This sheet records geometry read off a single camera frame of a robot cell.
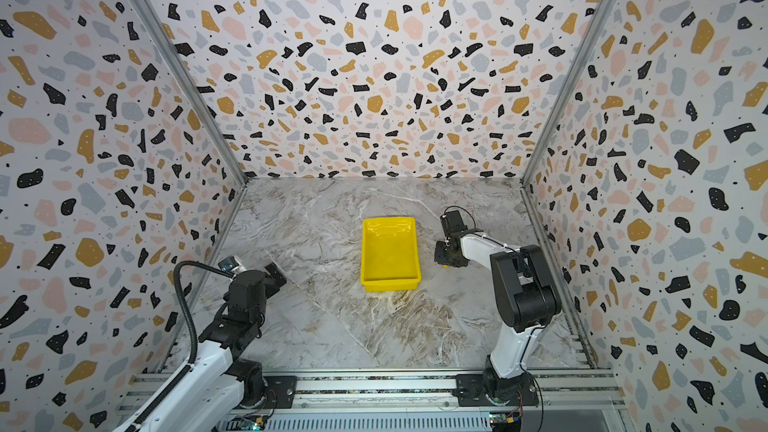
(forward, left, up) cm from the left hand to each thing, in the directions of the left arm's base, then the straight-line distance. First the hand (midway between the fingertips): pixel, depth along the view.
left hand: (261, 268), depth 82 cm
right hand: (+11, -51, -10) cm, 54 cm away
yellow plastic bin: (+10, -35, -11) cm, 38 cm away
